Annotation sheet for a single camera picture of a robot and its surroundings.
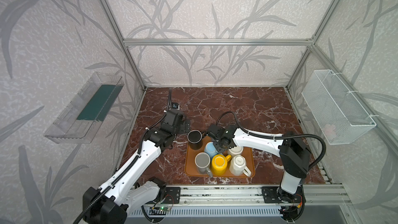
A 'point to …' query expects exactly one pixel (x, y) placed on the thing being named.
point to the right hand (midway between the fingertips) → (221, 140)
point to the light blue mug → (210, 148)
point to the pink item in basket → (330, 131)
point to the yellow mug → (219, 162)
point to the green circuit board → (165, 208)
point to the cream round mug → (236, 150)
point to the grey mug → (202, 161)
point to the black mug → (195, 139)
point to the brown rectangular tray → (190, 169)
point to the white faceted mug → (238, 166)
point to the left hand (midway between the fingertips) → (181, 116)
